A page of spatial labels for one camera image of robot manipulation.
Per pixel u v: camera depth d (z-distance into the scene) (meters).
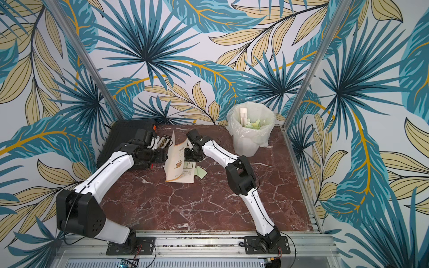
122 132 1.08
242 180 0.60
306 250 0.73
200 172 0.97
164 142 1.08
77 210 0.41
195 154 0.86
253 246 0.73
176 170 0.95
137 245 0.72
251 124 0.99
